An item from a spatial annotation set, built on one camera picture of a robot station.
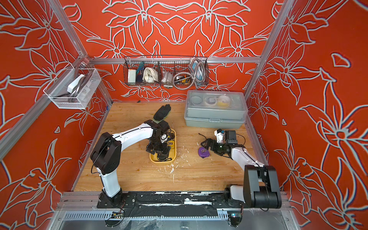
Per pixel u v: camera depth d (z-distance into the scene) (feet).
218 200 2.39
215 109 3.04
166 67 3.12
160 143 2.53
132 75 2.96
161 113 3.65
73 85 2.25
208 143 2.62
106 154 1.59
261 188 1.35
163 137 2.50
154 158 2.84
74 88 2.29
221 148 2.44
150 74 2.94
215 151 2.56
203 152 2.88
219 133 2.71
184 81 2.90
